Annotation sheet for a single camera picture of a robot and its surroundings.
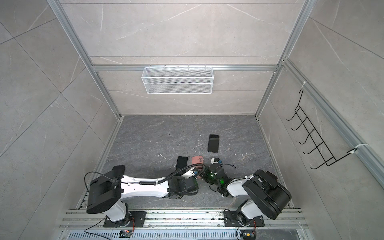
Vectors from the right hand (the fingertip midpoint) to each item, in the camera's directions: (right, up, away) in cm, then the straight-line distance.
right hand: (197, 169), depth 89 cm
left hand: (-9, 0, -5) cm, 10 cm away
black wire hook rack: (+51, +16, -29) cm, 61 cm away
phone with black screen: (-10, +4, +4) cm, 11 cm away
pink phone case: (0, +5, +7) cm, 8 cm away
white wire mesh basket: (-13, +58, +11) cm, 60 cm away
